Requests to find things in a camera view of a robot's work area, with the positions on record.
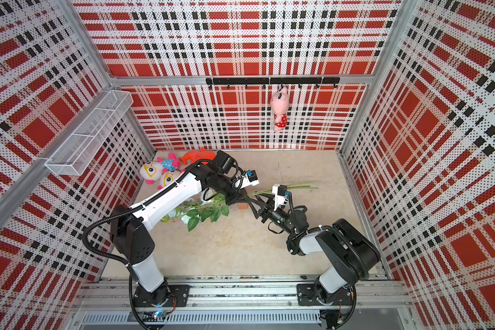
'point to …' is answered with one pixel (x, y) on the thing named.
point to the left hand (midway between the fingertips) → (249, 197)
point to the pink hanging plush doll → (279, 104)
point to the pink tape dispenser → (243, 206)
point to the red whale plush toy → (198, 155)
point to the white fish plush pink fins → (168, 177)
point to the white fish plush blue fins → (151, 171)
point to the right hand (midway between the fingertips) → (252, 197)
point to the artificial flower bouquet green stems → (203, 208)
